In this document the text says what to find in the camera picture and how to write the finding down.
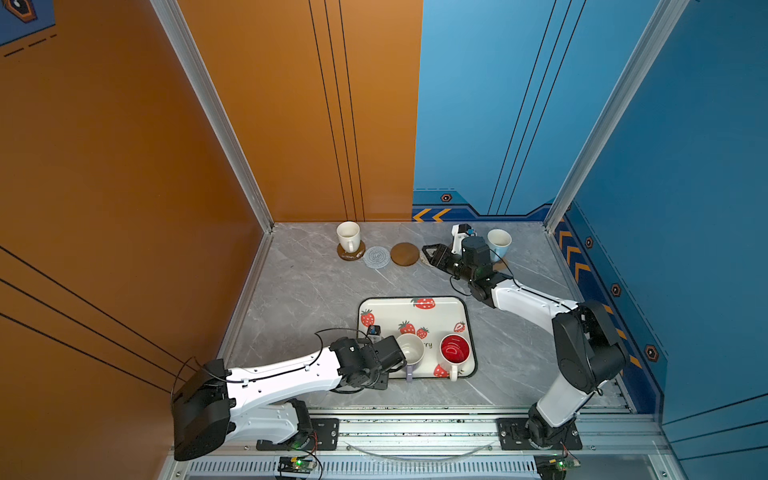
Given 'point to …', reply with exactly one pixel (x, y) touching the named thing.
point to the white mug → (349, 235)
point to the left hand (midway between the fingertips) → (382, 376)
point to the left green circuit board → (296, 464)
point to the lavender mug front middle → (412, 347)
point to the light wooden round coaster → (405, 254)
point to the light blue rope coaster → (376, 257)
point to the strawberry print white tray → (431, 319)
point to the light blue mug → (499, 241)
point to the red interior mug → (455, 349)
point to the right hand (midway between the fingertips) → (424, 251)
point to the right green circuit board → (567, 462)
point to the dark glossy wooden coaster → (351, 256)
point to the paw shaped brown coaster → (500, 265)
